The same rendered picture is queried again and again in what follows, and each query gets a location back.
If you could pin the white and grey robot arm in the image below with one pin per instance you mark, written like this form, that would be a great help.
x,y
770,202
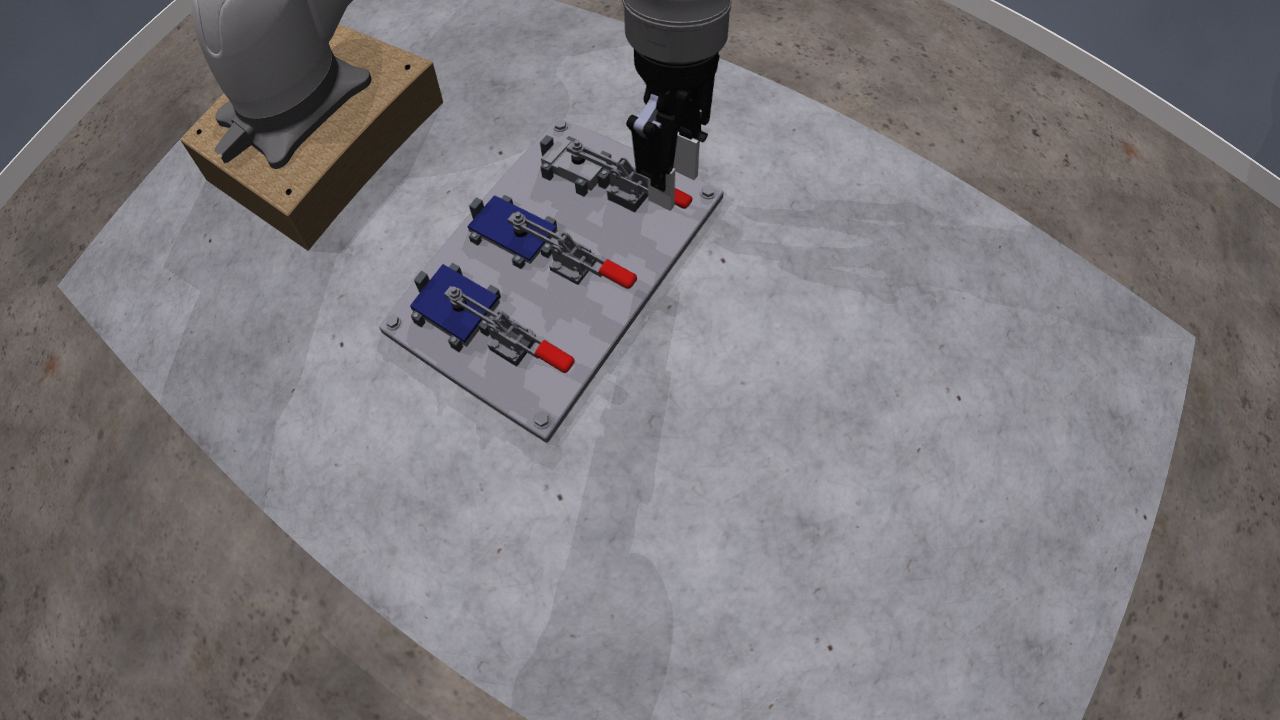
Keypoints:
x,y
273,61

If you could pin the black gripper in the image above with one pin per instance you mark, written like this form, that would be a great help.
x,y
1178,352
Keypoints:
x,y
665,92

